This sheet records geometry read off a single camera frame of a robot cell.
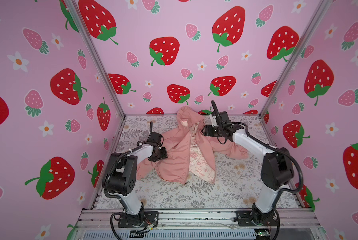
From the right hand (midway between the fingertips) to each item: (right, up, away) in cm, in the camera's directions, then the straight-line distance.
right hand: (203, 130), depth 92 cm
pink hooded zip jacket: (-8, -14, +7) cm, 18 cm away
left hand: (-25, -17, +5) cm, 30 cm away
